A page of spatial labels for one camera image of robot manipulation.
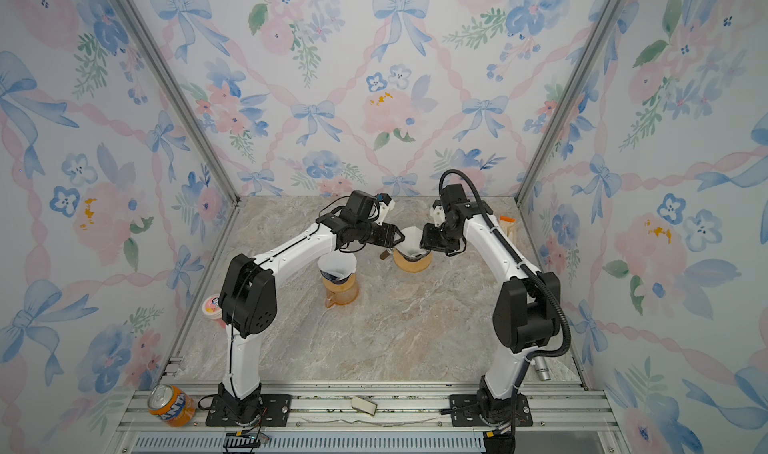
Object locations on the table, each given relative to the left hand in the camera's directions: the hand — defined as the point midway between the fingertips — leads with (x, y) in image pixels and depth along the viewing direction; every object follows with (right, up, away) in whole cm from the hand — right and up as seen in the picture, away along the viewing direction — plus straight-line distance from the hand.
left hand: (400, 233), depth 89 cm
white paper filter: (+3, -5, +1) cm, 6 cm away
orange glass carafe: (-17, -18, +1) cm, 25 cm away
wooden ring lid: (+3, -9, -2) cm, 10 cm away
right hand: (+8, -3, 0) cm, 9 cm away
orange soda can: (-52, -37, -23) cm, 68 cm away
